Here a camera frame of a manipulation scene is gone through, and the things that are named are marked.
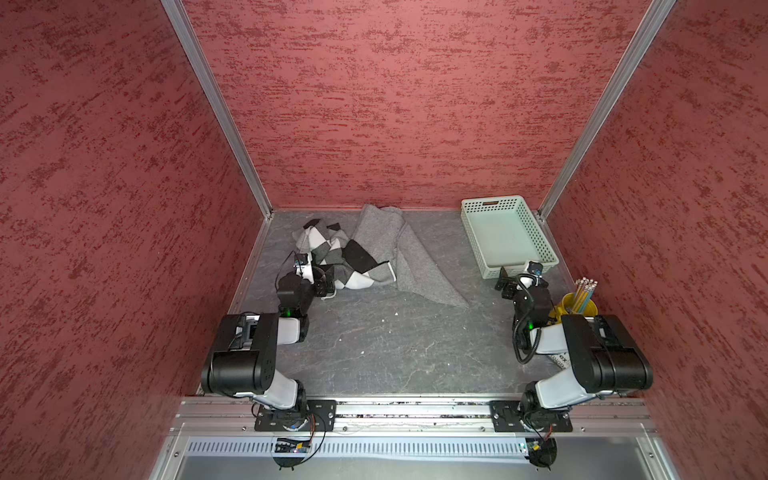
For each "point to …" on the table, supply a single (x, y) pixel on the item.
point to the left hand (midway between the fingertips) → (319, 271)
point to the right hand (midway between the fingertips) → (516, 272)
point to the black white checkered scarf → (352, 265)
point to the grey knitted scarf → (388, 237)
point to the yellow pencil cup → (566, 306)
